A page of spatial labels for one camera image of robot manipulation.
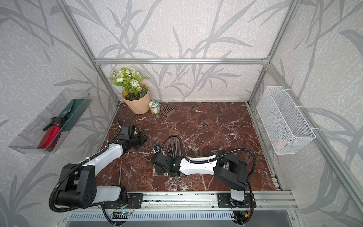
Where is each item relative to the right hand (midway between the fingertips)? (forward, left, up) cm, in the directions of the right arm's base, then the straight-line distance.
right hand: (158, 163), depth 82 cm
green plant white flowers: (+48, +21, +23) cm, 57 cm away
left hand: (+17, +8, +3) cm, 18 cm away
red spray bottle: (+1, +39, +31) cm, 50 cm away
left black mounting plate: (-18, +10, -5) cm, 21 cm away
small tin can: (+44, +9, +2) cm, 44 cm away
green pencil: (-4, +23, -6) cm, 24 cm away
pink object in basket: (+4, -65, +16) cm, 67 cm away
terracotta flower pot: (+40, +18, +6) cm, 45 cm away
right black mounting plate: (-18, -37, -5) cm, 42 cm away
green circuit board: (-24, +17, -7) cm, 30 cm away
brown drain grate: (+44, -1, -3) cm, 44 cm away
